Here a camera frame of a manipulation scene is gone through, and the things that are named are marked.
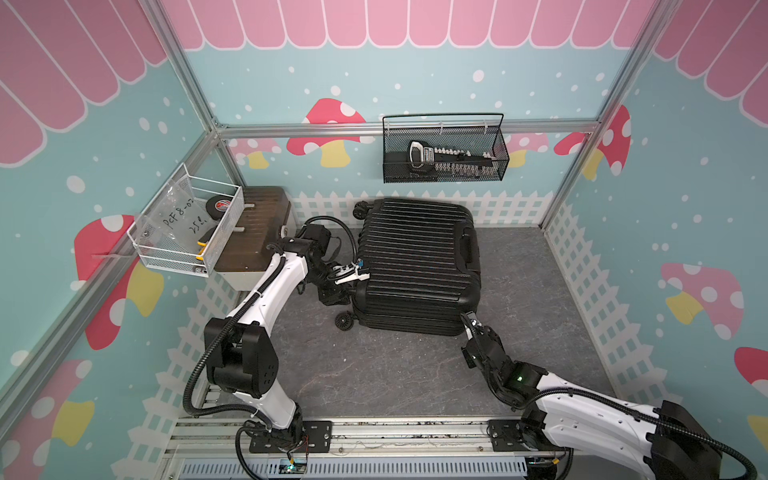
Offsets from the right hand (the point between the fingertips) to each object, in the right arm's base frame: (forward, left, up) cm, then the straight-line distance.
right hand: (471, 333), depth 85 cm
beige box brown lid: (+36, +64, +14) cm, 75 cm away
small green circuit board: (-31, +47, -9) cm, 57 cm away
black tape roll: (+24, +69, +28) cm, 78 cm away
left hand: (+9, +37, +9) cm, 39 cm away
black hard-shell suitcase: (+15, +14, +15) cm, 25 cm away
